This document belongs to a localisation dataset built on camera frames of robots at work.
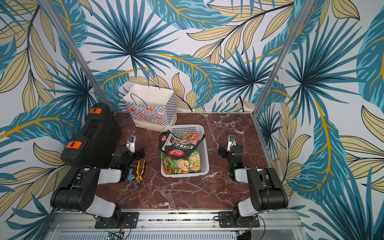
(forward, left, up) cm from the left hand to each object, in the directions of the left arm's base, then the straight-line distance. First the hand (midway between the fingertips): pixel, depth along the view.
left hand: (136, 145), depth 93 cm
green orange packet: (-14, -23, +2) cm, 26 cm away
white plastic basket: (-4, -41, +3) cm, 42 cm away
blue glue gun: (-19, -2, -2) cm, 19 cm away
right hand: (+2, -58, +2) cm, 58 cm away
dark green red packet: (+2, -36, +6) cm, 36 cm away
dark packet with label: (0, -23, +1) cm, 23 cm away
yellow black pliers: (-19, -5, -6) cm, 20 cm away
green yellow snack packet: (-12, -35, -1) cm, 37 cm away
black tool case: (-9, +16, +13) cm, 22 cm away
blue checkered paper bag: (+13, -12, +20) cm, 27 cm away
